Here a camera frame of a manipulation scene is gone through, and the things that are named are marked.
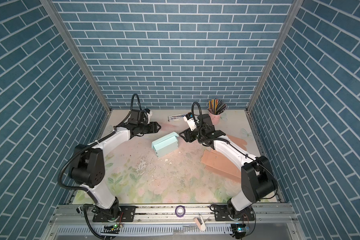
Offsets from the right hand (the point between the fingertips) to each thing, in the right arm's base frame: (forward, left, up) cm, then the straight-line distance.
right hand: (182, 130), depth 85 cm
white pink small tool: (-41, -12, -16) cm, 46 cm away
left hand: (+5, +16, -5) cm, 18 cm away
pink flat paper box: (-9, -23, -20) cm, 32 cm away
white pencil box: (+25, +9, -17) cm, 32 cm away
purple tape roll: (-37, -2, -19) cm, 42 cm away
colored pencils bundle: (+29, -22, -7) cm, 37 cm away
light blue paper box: (-5, +10, -9) cm, 14 cm away
